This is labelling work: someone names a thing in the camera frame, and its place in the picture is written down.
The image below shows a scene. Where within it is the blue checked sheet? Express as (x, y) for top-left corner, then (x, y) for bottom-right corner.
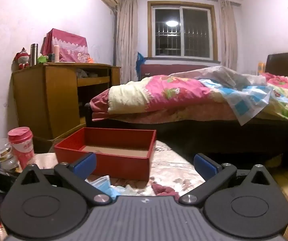
(199, 78), (277, 126)

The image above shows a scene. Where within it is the pink printed quilt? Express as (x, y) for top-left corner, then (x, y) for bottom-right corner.
(90, 72), (288, 123)

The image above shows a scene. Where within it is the pink floral bed sheet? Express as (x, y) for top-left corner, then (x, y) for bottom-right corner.
(91, 103), (239, 123)

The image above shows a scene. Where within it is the pink cloth dust cover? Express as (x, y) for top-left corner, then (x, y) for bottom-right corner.
(41, 28), (88, 63)

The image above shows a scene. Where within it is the blue bag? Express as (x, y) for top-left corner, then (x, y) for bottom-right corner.
(137, 51), (147, 77)

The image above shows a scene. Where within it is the dark red knit sock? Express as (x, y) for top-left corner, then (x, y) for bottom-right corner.
(151, 183), (181, 201)

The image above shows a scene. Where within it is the glass jar gold label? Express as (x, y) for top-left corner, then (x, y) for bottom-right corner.
(0, 138), (18, 170)

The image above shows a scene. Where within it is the red snowman plush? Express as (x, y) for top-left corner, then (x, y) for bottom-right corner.
(15, 48), (31, 70)

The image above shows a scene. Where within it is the beige curtain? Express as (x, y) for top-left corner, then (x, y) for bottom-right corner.
(115, 0), (140, 83)
(218, 0), (237, 69)

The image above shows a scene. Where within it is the steel thermos flask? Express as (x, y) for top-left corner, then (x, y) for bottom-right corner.
(30, 43), (38, 66)

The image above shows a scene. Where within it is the wooden desk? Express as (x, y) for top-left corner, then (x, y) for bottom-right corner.
(12, 63), (121, 141)

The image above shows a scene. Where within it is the red cardboard box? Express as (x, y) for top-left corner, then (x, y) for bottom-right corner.
(54, 127), (157, 181)

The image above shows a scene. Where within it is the wood framed window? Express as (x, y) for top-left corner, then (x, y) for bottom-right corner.
(148, 1), (218, 62)

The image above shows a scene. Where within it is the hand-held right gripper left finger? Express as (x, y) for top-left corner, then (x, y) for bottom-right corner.
(16, 153), (112, 204)

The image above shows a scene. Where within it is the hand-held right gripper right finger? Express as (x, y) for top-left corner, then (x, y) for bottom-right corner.
(178, 153), (276, 205)

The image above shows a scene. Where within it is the pink lidded paper cup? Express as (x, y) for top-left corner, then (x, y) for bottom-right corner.
(8, 127), (35, 170)

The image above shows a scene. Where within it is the pale floral sheet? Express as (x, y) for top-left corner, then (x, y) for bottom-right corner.
(169, 65), (268, 91)

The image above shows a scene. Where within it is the maroon upholstered furniture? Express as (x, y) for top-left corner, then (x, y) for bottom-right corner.
(140, 64), (209, 81)

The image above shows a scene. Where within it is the bed with colourful quilt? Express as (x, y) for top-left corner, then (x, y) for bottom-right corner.
(84, 51), (288, 156)

